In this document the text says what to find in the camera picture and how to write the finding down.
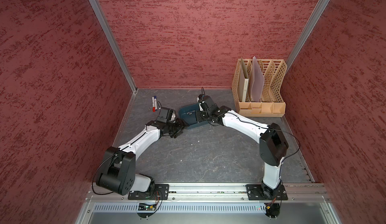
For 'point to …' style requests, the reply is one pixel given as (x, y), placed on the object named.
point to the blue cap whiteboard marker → (155, 102)
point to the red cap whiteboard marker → (153, 104)
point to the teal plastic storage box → (187, 113)
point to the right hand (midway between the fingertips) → (197, 116)
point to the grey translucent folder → (256, 81)
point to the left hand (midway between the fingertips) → (186, 130)
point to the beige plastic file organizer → (271, 103)
